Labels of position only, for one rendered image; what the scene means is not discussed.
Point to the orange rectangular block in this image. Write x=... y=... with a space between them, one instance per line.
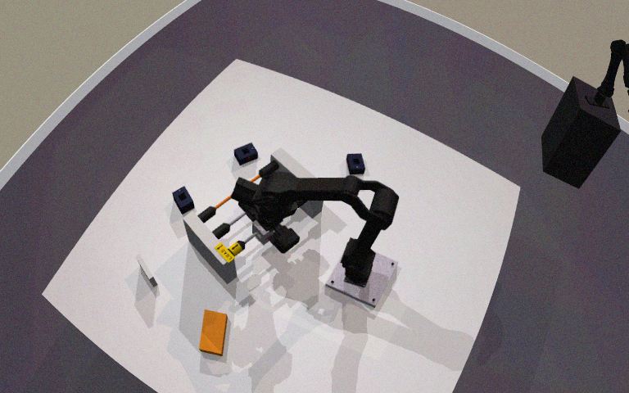
x=213 y=332

